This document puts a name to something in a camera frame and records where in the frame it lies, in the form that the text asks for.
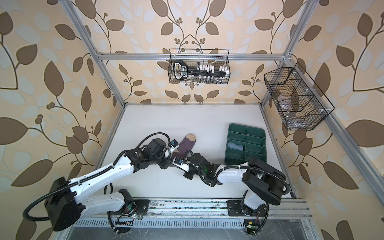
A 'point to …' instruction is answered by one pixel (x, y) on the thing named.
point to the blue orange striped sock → (233, 145)
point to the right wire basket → (300, 104)
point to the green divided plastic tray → (253, 141)
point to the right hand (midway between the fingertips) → (179, 166)
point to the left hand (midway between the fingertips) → (171, 154)
